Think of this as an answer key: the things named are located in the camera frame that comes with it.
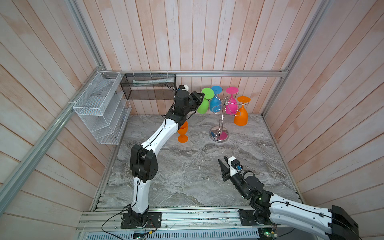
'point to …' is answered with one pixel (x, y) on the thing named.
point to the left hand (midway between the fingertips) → (206, 94)
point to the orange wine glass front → (183, 138)
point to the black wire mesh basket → (149, 86)
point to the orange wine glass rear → (242, 120)
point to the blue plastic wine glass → (215, 102)
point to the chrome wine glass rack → (220, 133)
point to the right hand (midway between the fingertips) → (222, 158)
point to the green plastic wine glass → (204, 106)
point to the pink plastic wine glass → (231, 103)
